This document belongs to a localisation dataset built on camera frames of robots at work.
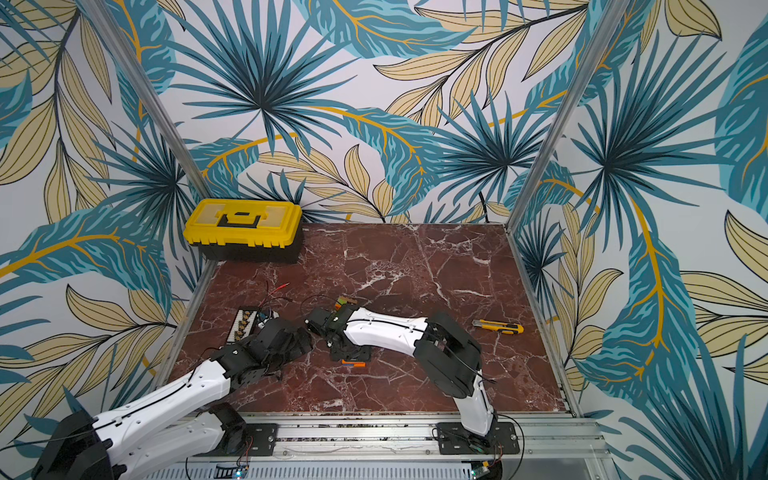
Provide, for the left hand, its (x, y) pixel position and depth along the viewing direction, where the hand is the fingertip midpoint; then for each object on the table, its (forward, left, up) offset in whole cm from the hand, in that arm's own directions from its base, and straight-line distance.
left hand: (298, 348), depth 83 cm
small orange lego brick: (-2, -17, -6) cm, 18 cm away
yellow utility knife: (+9, -61, -4) cm, 61 cm away
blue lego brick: (-2, -13, -5) cm, 15 cm away
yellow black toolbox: (+34, +21, +11) cm, 41 cm away
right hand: (-1, -13, -3) cm, 14 cm away
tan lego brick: (+18, -12, -4) cm, 22 cm away
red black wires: (+19, +12, -5) cm, 22 cm away
